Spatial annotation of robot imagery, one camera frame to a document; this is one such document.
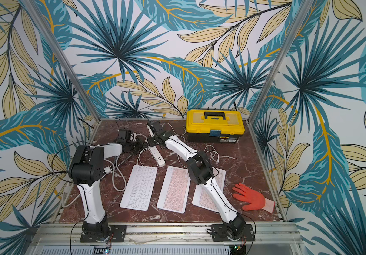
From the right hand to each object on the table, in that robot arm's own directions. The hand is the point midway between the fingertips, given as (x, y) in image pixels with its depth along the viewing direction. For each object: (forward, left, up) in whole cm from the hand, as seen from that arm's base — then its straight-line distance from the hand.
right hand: (150, 139), depth 102 cm
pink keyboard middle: (-31, -15, -6) cm, 35 cm away
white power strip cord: (-23, +19, -2) cm, 30 cm away
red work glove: (-37, -58, -6) cm, 69 cm away
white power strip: (-7, -2, -4) cm, 8 cm away
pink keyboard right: (-37, -30, -6) cm, 48 cm away
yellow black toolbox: (+1, -39, +11) cm, 41 cm away
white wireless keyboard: (-32, +4, -6) cm, 33 cm away
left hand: (-3, +1, -3) cm, 5 cm away
